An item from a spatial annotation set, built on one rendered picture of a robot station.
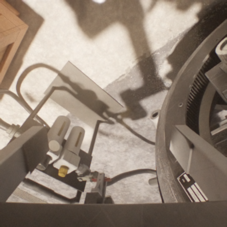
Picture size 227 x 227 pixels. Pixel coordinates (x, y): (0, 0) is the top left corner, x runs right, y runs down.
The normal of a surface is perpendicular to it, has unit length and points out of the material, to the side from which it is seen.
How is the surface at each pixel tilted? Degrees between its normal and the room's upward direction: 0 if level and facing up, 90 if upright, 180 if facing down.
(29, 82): 0
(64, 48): 0
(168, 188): 86
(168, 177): 88
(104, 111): 0
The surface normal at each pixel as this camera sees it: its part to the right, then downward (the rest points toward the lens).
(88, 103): -0.11, 0.63
